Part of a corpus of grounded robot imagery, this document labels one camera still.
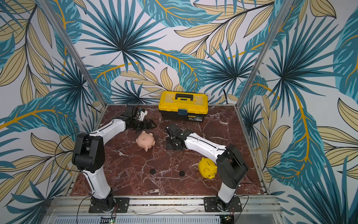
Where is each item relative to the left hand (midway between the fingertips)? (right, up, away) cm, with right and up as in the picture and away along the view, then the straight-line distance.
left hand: (151, 127), depth 93 cm
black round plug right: (+20, -27, -9) cm, 35 cm away
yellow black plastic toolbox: (+22, +15, +4) cm, 26 cm away
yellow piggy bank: (+34, -22, -16) cm, 44 cm away
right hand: (+12, -11, -7) cm, 18 cm away
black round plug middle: (+2, -26, -7) cm, 28 cm away
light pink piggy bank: (-3, -8, -4) cm, 10 cm away
